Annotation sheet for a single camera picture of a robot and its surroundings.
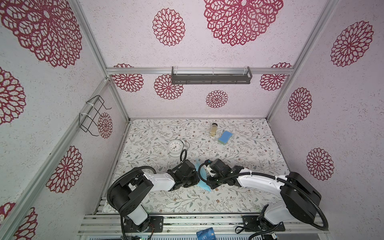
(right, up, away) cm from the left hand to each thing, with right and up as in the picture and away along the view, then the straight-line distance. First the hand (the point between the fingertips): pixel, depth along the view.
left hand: (200, 181), depth 88 cm
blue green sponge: (+20, +26, +21) cm, 39 cm away
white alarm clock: (-16, +19, +11) cm, 27 cm away
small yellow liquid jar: (+11, +31, +22) cm, 40 cm away
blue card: (+2, -20, -17) cm, 26 cm away
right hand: (+5, +2, -2) cm, 6 cm away
